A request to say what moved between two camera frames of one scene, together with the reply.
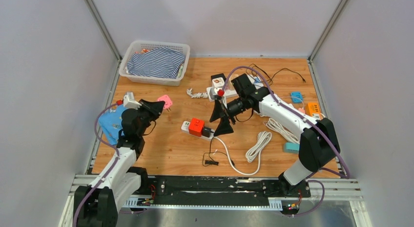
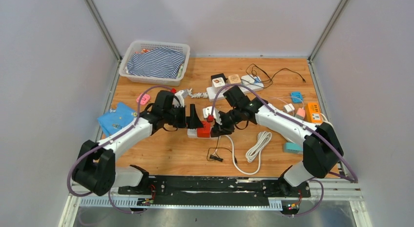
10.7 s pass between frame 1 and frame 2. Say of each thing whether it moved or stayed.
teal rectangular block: stayed
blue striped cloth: stayed
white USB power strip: moved
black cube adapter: stayed
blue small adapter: stayed
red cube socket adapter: moved
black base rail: stayed
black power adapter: moved
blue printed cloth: stayed
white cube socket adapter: stayed
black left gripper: moved
